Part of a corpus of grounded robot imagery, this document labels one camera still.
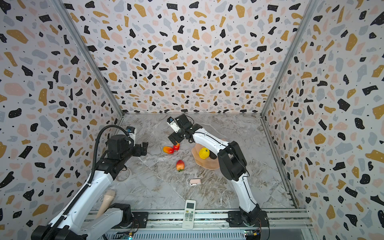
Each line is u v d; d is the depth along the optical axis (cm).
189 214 75
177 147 100
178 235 70
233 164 54
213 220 76
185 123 74
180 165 90
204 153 92
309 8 72
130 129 68
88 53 86
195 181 86
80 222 42
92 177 49
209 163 94
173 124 83
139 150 72
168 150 97
